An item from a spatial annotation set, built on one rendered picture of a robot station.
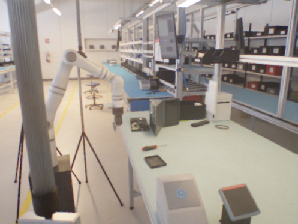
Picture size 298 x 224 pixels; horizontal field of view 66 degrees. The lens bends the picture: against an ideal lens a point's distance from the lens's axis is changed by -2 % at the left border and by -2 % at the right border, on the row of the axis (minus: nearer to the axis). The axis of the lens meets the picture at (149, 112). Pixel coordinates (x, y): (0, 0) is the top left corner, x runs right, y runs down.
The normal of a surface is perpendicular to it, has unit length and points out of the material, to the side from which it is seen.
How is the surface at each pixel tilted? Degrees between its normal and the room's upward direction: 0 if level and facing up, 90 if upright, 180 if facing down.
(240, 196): 32
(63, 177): 90
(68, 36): 90
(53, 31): 90
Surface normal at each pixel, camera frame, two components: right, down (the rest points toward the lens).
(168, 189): 0.09, -0.71
